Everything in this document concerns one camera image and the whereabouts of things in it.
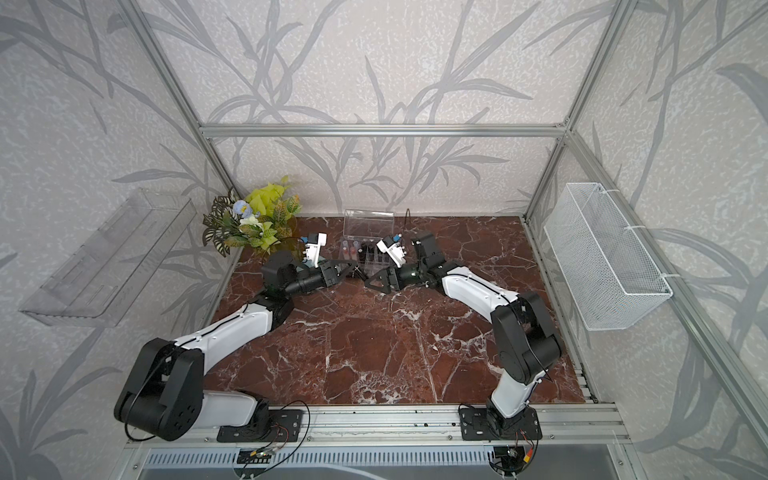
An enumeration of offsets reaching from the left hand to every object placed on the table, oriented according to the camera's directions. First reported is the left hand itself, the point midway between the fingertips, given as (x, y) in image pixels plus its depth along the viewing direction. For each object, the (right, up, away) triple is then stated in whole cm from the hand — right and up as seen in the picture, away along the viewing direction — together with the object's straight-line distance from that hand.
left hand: (354, 263), depth 79 cm
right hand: (+6, -5, +4) cm, 8 cm away
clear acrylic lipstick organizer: (-3, +10, +40) cm, 41 cm away
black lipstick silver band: (0, +2, +23) cm, 23 cm away
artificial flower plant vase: (-30, +12, +10) cm, 34 cm away
